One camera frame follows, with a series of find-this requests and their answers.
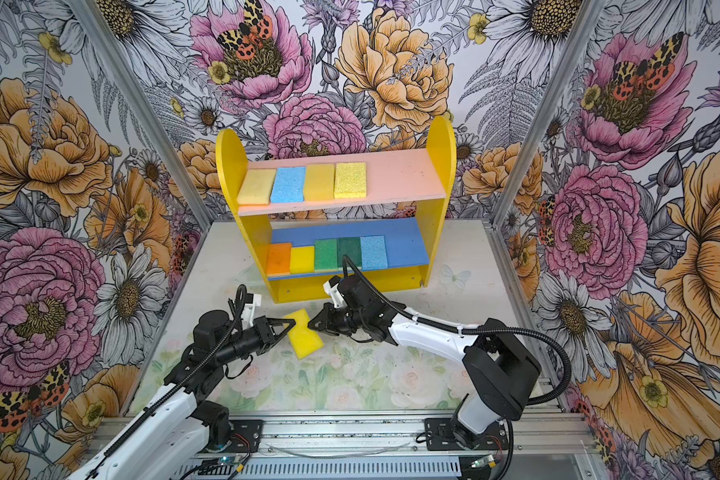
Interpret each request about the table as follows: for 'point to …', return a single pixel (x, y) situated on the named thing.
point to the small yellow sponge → (303, 339)
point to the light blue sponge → (373, 253)
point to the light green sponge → (325, 255)
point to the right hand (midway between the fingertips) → (309, 335)
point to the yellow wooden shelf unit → (335, 223)
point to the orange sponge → (278, 261)
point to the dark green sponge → (350, 246)
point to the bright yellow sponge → (302, 260)
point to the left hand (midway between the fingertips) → (295, 331)
